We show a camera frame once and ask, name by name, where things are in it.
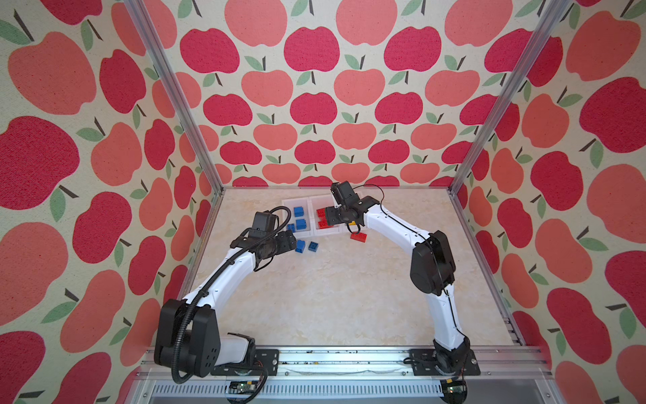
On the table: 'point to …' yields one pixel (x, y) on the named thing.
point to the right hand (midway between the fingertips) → (334, 217)
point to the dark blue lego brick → (313, 247)
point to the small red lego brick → (326, 225)
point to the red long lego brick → (359, 236)
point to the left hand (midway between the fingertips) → (289, 245)
